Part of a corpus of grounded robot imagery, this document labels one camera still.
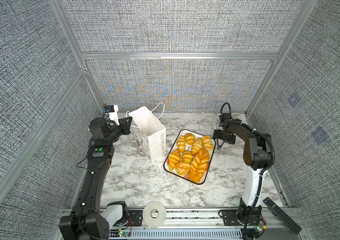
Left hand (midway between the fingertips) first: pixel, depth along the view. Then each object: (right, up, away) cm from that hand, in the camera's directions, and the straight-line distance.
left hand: (132, 117), depth 73 cm
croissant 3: (+22, -23, +17) cm, 36 cm away
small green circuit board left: (-3, -54, -4) cm, 55 cm away
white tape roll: (+10, -51, -2) cm, 52 cm away
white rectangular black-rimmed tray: (+21, -17, +26) cm, 38 cm away
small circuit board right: (+60, -51, -4) cm, 79 cm away
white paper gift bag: (+6, -8, +27) cm, 29 cm away
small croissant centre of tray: (+30, -23, +19) cm, 42 cm away
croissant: (+36, -17, +23) cm, 46 cm away
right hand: (+55, -13, +30) cm, 64 cm away
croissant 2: (+26, -15, +24) cm, 39 cm away
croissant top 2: (+32, -12, +27) cm, 44 cm away
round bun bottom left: (+26, -28, +13) cm, 40 cm away
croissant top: (+43, -15, +24) cm, 52 cm away
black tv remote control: (+77, -51, -5) cm, 93 cm away
